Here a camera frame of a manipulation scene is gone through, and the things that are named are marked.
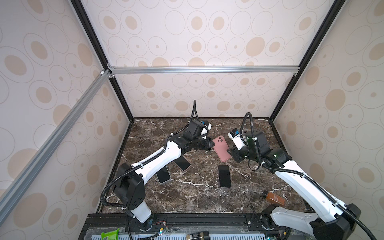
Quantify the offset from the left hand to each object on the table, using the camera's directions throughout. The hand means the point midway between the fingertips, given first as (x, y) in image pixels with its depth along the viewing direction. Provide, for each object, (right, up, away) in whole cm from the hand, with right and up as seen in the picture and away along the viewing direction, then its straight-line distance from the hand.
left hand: (219, 143), depth 76 cm
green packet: (-51, -42, -7) cm, 67 cm away
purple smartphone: (+6, -21, +15) cm, 27 cm away
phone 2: (-20, -15, +19) cm, 31 cm away
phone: (-32, -20, +14) cm, 40 cm away
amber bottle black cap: (+29, -29, +2) cm, 41 cm away
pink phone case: (+1, -2, +3) cm, 4 cm away
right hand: (+7, -2, 0) cm, 7 cm away
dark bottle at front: (-9, -41, -8) cm, 43 cm away
